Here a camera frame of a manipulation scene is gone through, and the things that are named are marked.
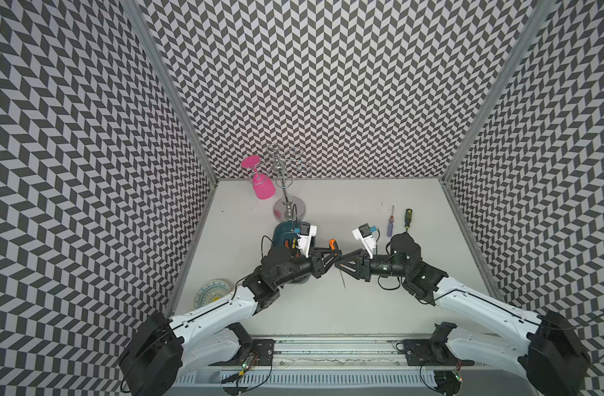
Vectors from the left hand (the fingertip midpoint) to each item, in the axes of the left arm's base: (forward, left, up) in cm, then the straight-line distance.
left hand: (339, 256), depth 70 cm
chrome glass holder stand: (+32, +19, -19) cm, 42 cm away
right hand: (-3, 0, -2) cm, 4 cm away
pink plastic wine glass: (+33, +28, -6) cm, 44 cm away
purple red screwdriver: (+25, -24, -20) cm, 40 cm away
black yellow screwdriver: (+27, -32, -20) cm, 46 cm away
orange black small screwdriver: (+2, +2, +3) cm, 4 cm away
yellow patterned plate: (-4, +43, -18) cm, 47 cm away
